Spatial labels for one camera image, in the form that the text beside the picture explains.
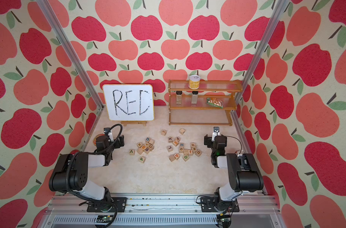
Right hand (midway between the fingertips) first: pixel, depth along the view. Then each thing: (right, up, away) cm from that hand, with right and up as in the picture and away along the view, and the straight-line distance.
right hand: (216, 137), depth 94 cm
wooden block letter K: (-52, -5, +2) cm, 53 cm away
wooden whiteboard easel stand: (-66, +9, +13) cm, 68 cm away
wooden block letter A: (-27, -12, -3) cm, 29 cm away
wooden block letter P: (-49, -13, -5) cm, 51 cm away
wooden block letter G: (-24, -8, -1) cm, 25 cm away
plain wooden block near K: (-52, -9, -1) cm, 52 cm away
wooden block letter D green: (-21, -12, -5) cm, 25 cm away
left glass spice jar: (-25, +28, +4) cm, 38 cm away
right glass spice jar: (-14, +28, +4) cm, 32 cm away
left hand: (-68, 0, +2) cm, 68 cm away
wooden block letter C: (-44, -6, 0) cm, 45 cm away
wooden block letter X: (-31, -2, +4) cm, 32 cm away
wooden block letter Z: (-36, +3, +8) cm, 37 cm away
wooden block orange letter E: (-27, -4, +2) cm, 28 cm away
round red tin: (-83, -2, +2) cm, 83 cm away
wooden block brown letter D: (-13, -10, -3) cm, 16 cm away
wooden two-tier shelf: (-3, +22, +3) cm, 23 cm away
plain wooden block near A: (-30, -13, -3) cm, 33 cm away
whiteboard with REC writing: (-60, +25, +5) cm, 65 cm away
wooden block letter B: (-49, -6, -1) cm, 50 cm away
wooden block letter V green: (-56, -9, -2) cm, 57 cm away
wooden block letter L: (-32, -7, -1) cm, 32 cm away
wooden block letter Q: (-47, -2, +4) cm, 48 cm away
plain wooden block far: (-23, +3, +10) cm, 25 cm away
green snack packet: (0, +24, +2) cm, 24 cm away
